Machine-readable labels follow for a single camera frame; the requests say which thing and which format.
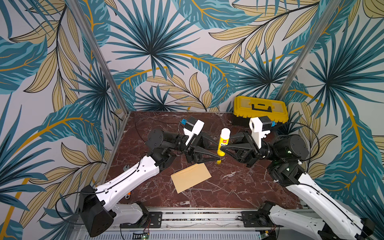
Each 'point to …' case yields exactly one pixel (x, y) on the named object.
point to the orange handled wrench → (128, 195)
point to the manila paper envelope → (189, 177)
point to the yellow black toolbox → (246, 107)
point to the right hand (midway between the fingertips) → (220, 146)
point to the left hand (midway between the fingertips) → (219, 158)
